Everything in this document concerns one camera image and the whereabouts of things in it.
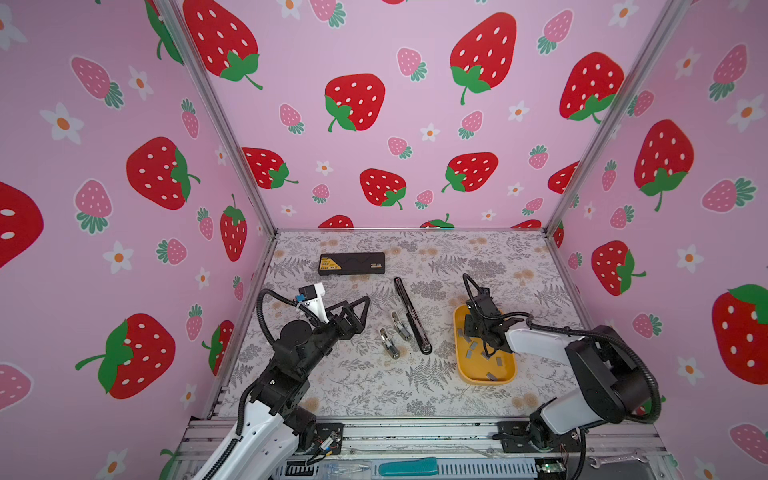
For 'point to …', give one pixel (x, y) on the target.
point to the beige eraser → (388, 344)
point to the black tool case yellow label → (351, 263)
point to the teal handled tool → (426, 465)
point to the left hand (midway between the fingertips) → (360, 301)
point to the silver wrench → (637, 455)
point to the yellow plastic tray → (475, 367)
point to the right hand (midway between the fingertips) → (471, 320)
